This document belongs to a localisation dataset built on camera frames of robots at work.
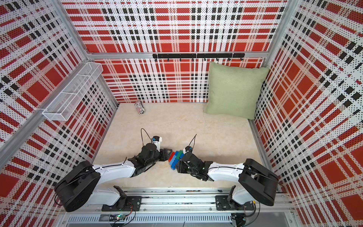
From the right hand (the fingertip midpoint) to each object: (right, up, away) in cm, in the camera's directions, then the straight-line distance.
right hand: (179, 166), depth 83 cm
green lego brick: (-1, +5, +5) cm, 7 cm away
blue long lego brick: (-3, +1, +4) cm, 5 cm away
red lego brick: (-5, +5, +3) cm, 8 cm away
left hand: (-6, +8, +5) cm, 11 cm away
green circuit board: (-29, -21, -13) cm, 38 cm away
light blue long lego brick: (-4, +4, +5) cm, 8 cm away
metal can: (-36, +37, +32) cm, 61 cm away
